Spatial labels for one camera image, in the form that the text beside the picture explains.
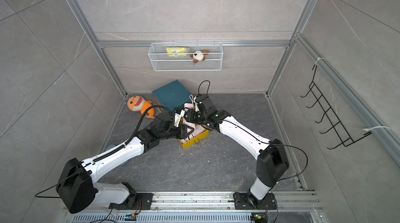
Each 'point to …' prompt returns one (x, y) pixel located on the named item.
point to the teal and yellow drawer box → (174, 95)
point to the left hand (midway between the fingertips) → (193, 126)
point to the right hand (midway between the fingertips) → (187, 116)
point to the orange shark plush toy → (137, 103)
